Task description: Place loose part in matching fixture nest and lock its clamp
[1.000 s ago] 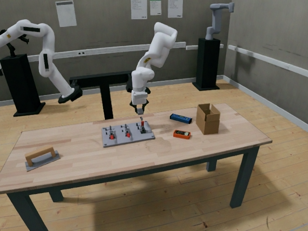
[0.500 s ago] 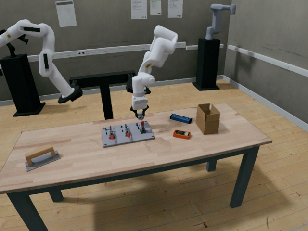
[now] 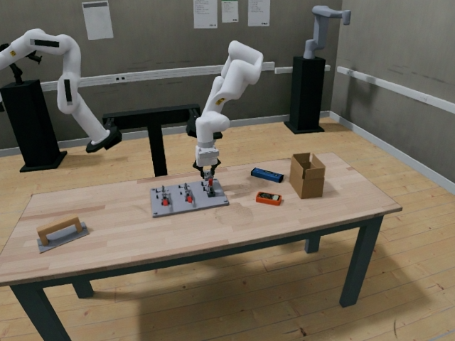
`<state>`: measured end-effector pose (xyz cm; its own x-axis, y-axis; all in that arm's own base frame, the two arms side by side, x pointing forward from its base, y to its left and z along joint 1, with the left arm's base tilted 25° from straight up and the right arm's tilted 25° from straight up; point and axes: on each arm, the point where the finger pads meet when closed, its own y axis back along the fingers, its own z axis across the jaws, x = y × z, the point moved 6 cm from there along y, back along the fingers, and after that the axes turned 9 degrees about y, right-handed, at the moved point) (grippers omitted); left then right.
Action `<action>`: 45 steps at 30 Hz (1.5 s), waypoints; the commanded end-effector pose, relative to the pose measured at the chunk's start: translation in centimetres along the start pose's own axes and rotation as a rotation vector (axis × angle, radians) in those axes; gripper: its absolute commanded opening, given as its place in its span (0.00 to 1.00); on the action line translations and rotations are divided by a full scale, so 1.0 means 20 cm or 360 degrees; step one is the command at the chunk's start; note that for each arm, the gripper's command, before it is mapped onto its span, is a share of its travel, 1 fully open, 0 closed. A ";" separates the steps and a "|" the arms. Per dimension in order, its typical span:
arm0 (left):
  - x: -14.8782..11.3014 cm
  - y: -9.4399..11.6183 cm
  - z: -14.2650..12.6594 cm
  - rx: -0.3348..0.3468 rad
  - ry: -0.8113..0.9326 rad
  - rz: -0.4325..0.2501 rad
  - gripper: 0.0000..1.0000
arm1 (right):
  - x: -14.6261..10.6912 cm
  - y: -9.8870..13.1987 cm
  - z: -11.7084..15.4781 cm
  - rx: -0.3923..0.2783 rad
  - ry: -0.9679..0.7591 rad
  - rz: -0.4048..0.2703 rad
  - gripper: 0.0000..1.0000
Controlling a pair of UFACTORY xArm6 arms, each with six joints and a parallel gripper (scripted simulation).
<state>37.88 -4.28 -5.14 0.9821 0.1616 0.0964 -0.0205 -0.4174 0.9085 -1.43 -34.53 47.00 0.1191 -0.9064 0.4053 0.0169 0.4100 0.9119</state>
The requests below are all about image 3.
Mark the small brown cardboard box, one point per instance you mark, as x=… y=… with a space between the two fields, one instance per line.
x=307 y=178

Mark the blue spirit level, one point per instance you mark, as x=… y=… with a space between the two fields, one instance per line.
x=267 y=175

